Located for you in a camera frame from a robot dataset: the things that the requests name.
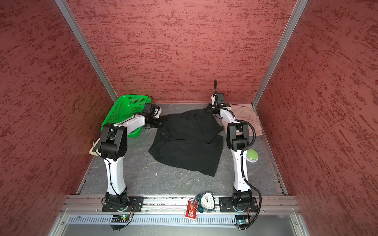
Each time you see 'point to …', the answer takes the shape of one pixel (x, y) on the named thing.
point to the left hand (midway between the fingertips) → (164, 125)
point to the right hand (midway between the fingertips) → (208, 109)
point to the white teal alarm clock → (206, 201)
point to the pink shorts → (245, 112)
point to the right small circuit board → (242, 219)
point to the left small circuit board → (120, 218)
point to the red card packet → (191, 209)
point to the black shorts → (191, 140)
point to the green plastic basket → (125, 106)
